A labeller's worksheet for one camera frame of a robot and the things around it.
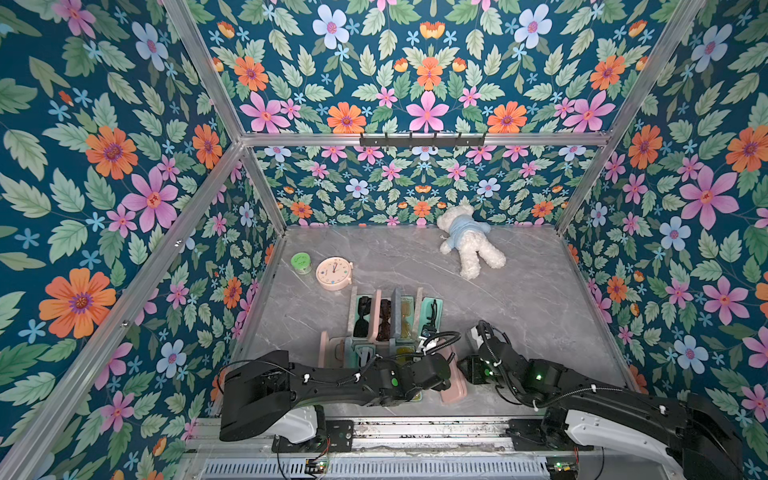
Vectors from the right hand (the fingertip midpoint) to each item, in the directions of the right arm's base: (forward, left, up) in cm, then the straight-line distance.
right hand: (462, 362), depth 80 cm
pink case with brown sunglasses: (+14, +24, -3) cm, 28 cm away
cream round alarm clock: (+31, +42, -2) cm, 52 cm away
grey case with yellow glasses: (+4, +17, -4) cm, 18 cm away
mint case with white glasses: (+4, +29, -3) cm, 30 cm away
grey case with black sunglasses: (+15, +31, -3) cm, 35 cm away
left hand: (-2, +4, +1) cm, 5 cm away
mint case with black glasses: (+16, +8, -4) cm, 18 cm away
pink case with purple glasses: (-8, +2, +1) cm, 8 cm away
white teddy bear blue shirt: (+44, -5, +5) cm, 44 cm away
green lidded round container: (+34, +54, 0) cm, 64 cm away
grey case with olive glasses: (+14, +17, -1) cm, 22 cm away
